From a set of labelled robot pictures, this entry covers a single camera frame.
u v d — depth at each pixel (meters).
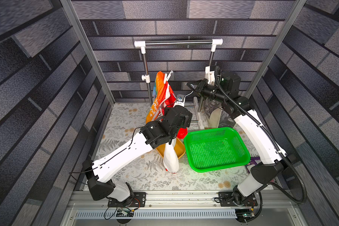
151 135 0.43
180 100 0.53
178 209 0.73
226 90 0.49
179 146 0.93
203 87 0.55
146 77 0.79
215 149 0.92
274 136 0.88
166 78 0.71
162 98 0.71
